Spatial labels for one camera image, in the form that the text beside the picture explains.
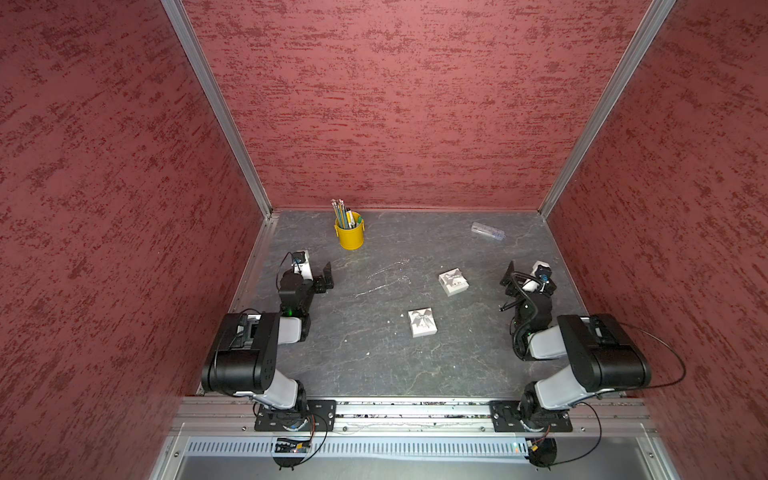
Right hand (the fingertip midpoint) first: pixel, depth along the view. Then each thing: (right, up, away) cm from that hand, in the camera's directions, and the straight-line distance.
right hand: (524, 269), depth 88 cm
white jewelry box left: (-31, -16, -1) cm, 35 cm away
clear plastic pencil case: (-3, +12, +26) cm, 29 cm away
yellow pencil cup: (-55, +9, +18) cm, 59 cm away
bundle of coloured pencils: (-57, +18, +14) cm, 62 cm away
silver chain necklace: (-43, -7, +12) cm, 45 cm away
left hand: (-65, 0, +5) cm, 65 cm away
